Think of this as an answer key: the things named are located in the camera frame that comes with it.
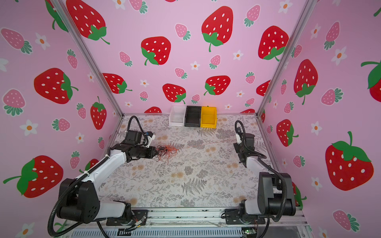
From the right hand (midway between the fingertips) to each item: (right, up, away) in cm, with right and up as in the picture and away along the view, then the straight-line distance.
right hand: (243, 139), depth 91 cm
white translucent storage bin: (-45, +17, +26) cm, 55 cm away
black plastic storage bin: (-33, +17, +26) cm, 45 cm away
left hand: (-53, -7, -5) cm, 54 cm away
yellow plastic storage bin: (-20, +16, +26) cm, 36 cm away
